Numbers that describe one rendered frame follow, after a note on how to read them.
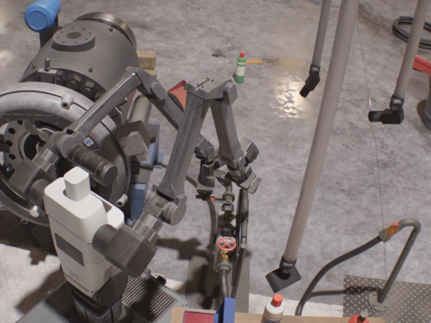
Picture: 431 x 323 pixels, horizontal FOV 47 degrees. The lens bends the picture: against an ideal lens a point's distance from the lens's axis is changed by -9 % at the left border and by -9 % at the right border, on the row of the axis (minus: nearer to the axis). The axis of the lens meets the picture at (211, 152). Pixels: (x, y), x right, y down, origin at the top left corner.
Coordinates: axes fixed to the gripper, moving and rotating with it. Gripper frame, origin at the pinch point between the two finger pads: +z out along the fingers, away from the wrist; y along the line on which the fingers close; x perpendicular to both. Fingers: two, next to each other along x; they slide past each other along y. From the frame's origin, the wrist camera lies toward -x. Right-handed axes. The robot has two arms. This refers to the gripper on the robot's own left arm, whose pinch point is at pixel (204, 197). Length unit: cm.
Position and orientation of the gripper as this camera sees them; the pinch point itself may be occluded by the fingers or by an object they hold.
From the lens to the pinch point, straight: 232.3
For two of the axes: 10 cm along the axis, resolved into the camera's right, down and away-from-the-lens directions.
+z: -0.8, 7.8, 6.3
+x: -10.0, -1.0, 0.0
